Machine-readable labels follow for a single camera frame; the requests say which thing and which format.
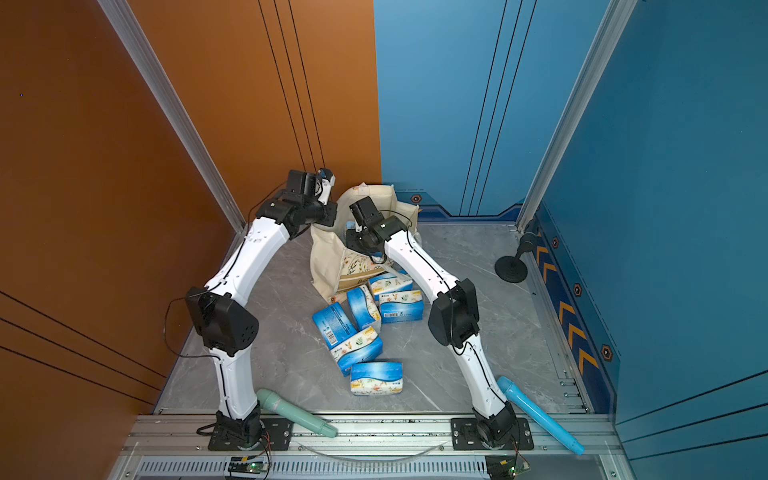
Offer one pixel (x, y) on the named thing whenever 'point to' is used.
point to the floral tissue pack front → (376, 378)
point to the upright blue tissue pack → (362, 307)
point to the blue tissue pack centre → (402, 306)
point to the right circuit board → (506, 466)
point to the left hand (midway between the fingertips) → (335, 204)
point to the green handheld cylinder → (270, 400)
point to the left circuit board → (247, 464)
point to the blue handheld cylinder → (507, 385)
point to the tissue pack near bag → (386, 284)
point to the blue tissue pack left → (333, 324)
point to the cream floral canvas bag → (328, 244)
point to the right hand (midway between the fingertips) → (353, 242)
